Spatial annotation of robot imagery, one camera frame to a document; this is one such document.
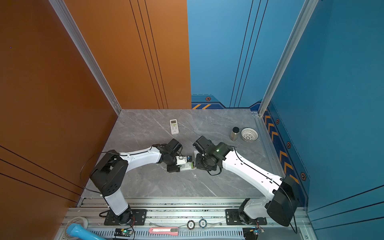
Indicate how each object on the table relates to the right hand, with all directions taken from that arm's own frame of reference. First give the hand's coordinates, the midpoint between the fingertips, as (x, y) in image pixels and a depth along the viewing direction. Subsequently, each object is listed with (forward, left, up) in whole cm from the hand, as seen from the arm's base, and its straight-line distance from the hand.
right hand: (196, 166), depth 76 cm
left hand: (+9, +12, -14) cm, 20 cm away
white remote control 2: (+37, +17, -12) cm, 42 cm away
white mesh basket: (+30, -37, -13) cm, 49 cm away
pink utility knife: (-26, +13, -14) cm, 32 cm away
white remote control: (+5, +8, -3) cm, 10 cm away
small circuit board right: (-26, -30, -14) cm, 41 cm away
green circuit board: (-26, +35, -15) cm, 47 cm away
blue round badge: (-22, -3, -15) cm, 27 cm away
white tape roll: (-22, +55, -13) cm, 60 cm away
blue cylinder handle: (-26, +53, -8) cm, 60 cm away
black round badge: (-23, +3, -14) cm, 27 cm away
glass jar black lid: (+26, -25, -7) cm, 37 cm away
